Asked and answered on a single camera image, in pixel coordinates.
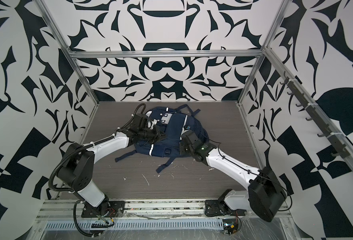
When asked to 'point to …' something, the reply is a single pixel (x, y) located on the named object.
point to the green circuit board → (230, 226)
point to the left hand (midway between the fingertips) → (169, 132)
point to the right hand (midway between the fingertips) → (182, 143)
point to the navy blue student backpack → (174, 122)
